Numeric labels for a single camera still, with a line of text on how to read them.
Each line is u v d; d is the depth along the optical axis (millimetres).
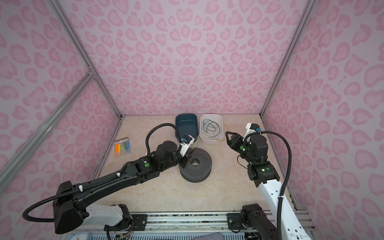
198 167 857
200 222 749
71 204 394
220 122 1101
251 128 639
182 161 640
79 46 815
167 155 545
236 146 628
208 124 1130
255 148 505
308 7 695
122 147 1017
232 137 641
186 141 607
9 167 512
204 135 1074
